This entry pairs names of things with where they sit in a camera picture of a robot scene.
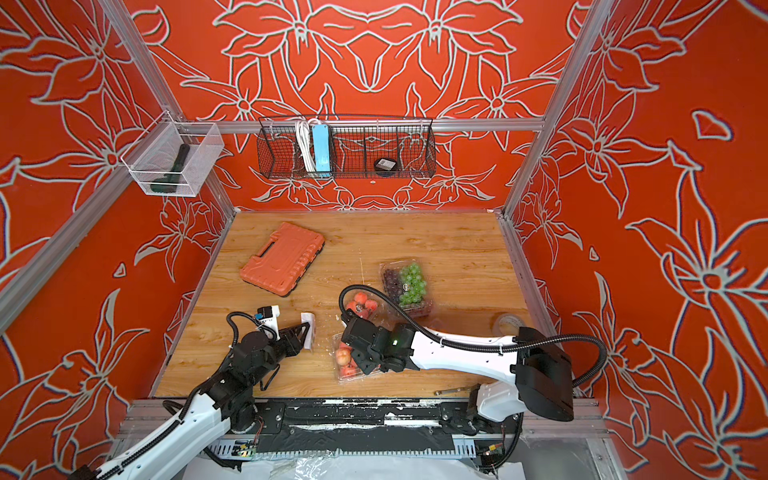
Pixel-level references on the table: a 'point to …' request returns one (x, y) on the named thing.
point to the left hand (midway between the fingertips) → (307, 325)
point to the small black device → (385, 167)
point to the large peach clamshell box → (347, 367)
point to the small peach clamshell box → (367, 302)
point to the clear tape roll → (509, 324)
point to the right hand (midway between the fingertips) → (358, 347)
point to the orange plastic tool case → (283, 259)
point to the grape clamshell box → (406, 283)
